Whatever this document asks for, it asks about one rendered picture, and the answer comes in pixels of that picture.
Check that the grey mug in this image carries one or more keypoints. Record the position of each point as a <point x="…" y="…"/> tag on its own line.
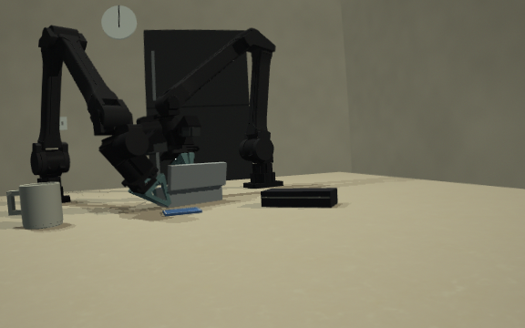
<point x="41" y="206"/>

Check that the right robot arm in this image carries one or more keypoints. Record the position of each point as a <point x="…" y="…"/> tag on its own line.
<point x="127" y="141"/>

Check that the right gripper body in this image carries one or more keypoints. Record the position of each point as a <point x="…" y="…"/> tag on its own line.
<point x="134" y="179"/>

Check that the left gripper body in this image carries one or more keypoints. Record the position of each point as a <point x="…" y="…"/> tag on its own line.
<point x="174" y="151"/>

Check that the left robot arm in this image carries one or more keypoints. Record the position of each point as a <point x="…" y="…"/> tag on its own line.
<point x="260" y="149"/>

